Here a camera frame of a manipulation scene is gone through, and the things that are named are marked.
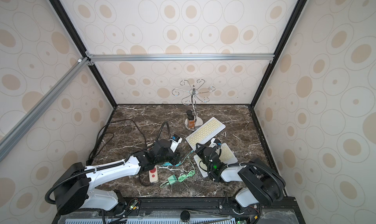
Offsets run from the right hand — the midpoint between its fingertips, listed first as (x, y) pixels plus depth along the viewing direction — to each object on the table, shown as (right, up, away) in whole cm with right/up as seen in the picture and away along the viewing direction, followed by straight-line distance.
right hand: (200, 143), depth 88 cm
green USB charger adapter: (-16, -19, -6) cm, 26 cm away
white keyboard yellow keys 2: (+17, -8, +4) cm, 19 cm away
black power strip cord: (-66, +3, +15) cm, 68 cm away
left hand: (-8, -4, -8) cm, 12 cm away
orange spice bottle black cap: (-5, +13, +9) cm, 17 cm away
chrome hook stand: (-4, +30, -4) cm, 31 cm away
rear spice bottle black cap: (-7, +19, +12) cm, 24 cm away
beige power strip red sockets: (-27, -17, -6) cm, 32 cm away
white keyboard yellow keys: (+4, +6, +3) cm, 7 cm away
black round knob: (-8, -28, -24) cm, 38 cm away
